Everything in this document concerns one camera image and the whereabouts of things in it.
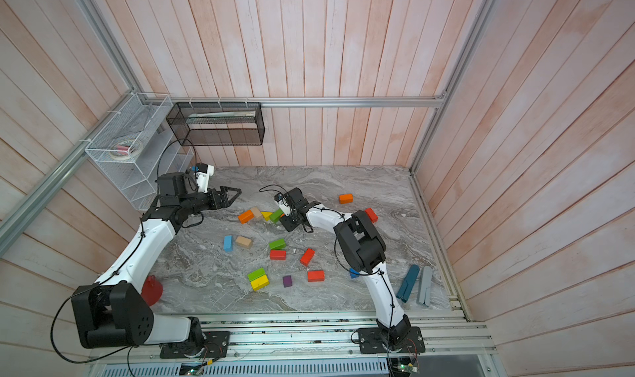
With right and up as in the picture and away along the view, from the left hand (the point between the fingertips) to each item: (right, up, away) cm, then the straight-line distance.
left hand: (233, 195), depth 82 cm
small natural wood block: (0, -19, +12) cm, 22 cm away
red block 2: (+25, -24, +11) cm, 36 cm away
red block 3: (+28, -30, +6) cm, 41 cm away
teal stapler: (+60, -31, +2) cm, 67 cm away
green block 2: (+13, -20, +12) cm, 27 cm away
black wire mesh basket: (-15, +31, +25) cm, 43 cm away
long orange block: (-1, -9, +19) cm, 21 cm away
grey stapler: (+64, -34, -1) cm, 73 cm away
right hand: (+16, -10, +21) cm, 29 cm away
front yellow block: (+9, -31, +2) cm, 32 cm away
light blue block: (-6, -19, +12) cm, 23 cm away
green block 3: (+7, -28, +4) cm, 29 cm away
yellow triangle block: (+8, -9, +19) cm, 22 cm away
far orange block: (+42, -2, +28) cm, 50 cm away
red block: (+14, -23, +11) cm, 29 cm away
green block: (+11, -9, +19) cm, 24 cm away
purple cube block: (+18, -30, +3) cm, 35 cm away
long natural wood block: (+3, -7, +21) cm, 23 cm away
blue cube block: (+42, -29, +6) cm, 52 cm away
